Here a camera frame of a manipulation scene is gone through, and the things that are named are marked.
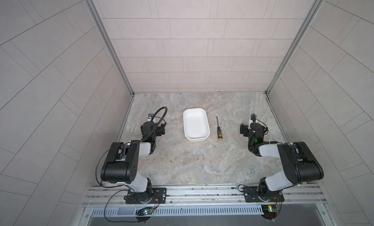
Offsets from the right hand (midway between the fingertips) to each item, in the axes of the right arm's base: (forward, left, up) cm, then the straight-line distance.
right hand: (250, 122), depth 95 cm
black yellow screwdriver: (-6, +21, -2) cm, 22 cm away
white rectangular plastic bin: (+2, +35, -1) cm, 36 cm away
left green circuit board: (-44, +62, 0) cm, 76 cm away
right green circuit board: (-47, +4, -5) cm, 47 cm away
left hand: (+4, +62, +2) cm, 62 cm away
